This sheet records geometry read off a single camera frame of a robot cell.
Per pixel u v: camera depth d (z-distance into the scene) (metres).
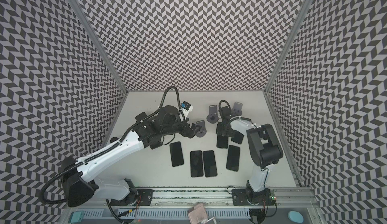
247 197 0.66
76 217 0.65
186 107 0.62
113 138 0.81
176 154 0.87
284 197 0.75
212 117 1.01
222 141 0.91
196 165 0.83
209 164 0.84
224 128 0.67
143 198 0.72
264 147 0.49
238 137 0.87
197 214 0.65
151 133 0.53
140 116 0.91
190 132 0.64
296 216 0.68
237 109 0.99
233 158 0.86
